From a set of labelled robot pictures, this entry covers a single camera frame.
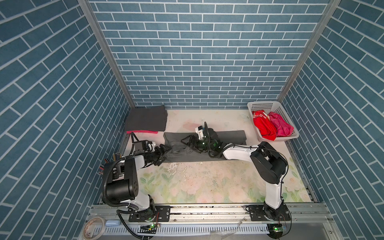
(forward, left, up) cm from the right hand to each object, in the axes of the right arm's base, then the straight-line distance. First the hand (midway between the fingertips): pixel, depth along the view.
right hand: (183, 142), depth 86 cm
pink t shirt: (+20, -64, -6) cm, 67 cm away
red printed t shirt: (+19, -50, -2) cm, 54 cm away
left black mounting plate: (-35, +9, -12) cm, 38 cm away
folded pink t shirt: (+14, +32, -11) cm, 37 cm away
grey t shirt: (-1, +3, -11) cm, 11 cm away
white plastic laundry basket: (+43, -65, -7) cm, 78 cm away
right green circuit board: (-36, -49, -15) cm, 63 cm away
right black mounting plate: (-30, -41, -14) cm, 53 cm away
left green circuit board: (-41, +13, -15) cm, 45 cm away
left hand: (-2, +10, -8) cm, 13 cm away
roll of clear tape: (-43, +38, -13) cm, 58 cm away
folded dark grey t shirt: (+26, +29, -10) cm, 40 cm away
